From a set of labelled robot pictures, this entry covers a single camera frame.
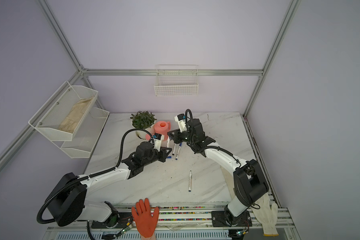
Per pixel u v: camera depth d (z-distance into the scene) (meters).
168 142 0.82
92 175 0.48
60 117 0.79
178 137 0.72
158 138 0.73
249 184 0.44
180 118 0.73
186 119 0.72
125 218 0.74
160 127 0.98
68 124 0.75
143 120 0.94
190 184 0.84
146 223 0.73
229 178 0.88
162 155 0.73
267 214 0.76
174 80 0.96
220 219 0.73
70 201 0.42
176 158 0.95
